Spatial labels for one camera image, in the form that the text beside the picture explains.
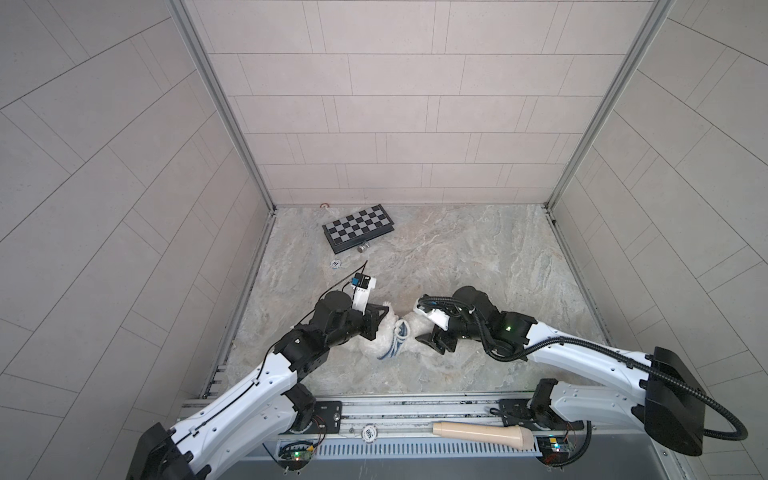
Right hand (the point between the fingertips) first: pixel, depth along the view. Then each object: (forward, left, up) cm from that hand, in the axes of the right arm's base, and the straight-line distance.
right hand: (421, 330), depth 75 cm
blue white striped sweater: (-1, +5, +2) cm, 6 cm away
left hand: (+4, +6, +5) cm, 9 cm away
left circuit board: (-23, +30, -8) cm, 39 cm away
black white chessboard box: (+39, +22, -6) cm, 45 cm away
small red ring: (+59, +33, -9) cm, 68 cm away
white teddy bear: (-2, +1, +2) cm, 3 cm away
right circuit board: (-25, -28, -12) cm, 40 cm away
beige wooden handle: (-22, -17, -8) cm, 29 cm away
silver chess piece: (+33, +17, -7) cm, 38 cm away
